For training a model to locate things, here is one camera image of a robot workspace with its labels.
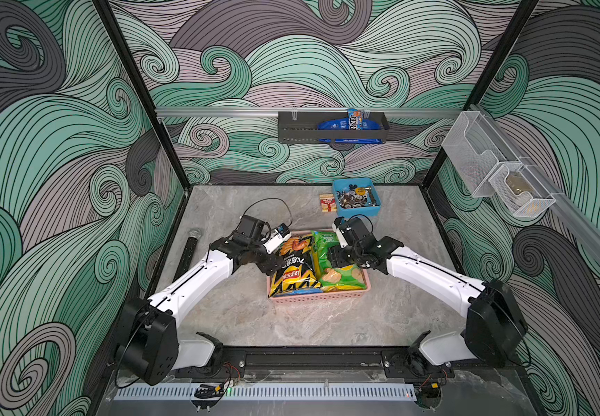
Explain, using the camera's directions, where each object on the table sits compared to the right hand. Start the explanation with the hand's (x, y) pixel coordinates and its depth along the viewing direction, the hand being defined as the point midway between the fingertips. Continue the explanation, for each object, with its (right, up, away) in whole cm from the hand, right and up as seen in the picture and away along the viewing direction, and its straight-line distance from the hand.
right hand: (338, 252), depth 85 cm
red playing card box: (0, +17, +28) cm, 33 cm away
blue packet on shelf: (+5, +39, +5) cm, 40 cm away
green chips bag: (-3, -7, -6) cm, 10 cm away
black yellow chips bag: (-14, -5, -7) cm, 17 cm away
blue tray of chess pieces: (+14, +20, +30) cm, 39 cm away
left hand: (-21, +1, -2) cm, 21 cm away
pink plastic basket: (-7, -14, -2) cm, 16 cm away
